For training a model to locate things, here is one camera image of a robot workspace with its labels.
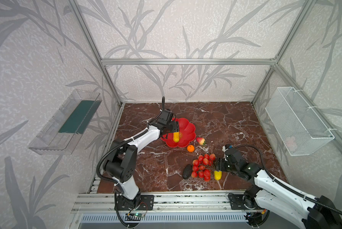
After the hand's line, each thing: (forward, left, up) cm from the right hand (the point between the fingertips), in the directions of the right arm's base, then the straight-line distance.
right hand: (216, 158), depth 85 cm
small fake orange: (+8, +16, -1) cm, 17 cm away
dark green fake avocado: (-8, +18, 0) cm, 20 cm away
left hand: (+21, +24, +8) cm, 33 cm away
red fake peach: (+12, +8, -1) cm, 15 cm away
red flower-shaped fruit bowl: (+19, +17, -3) cm, 26 cm away
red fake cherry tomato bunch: (-5, +9, 0) cm, 10 cm away
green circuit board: (-28, +44, -5) cm, 53 cm away
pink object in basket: (+1, -36, +16) cm, 39 cm away
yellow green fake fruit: (-9, +1, 0) cm, 10 cm away
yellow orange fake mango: (+17, +25, -1) cm, 30 cm away
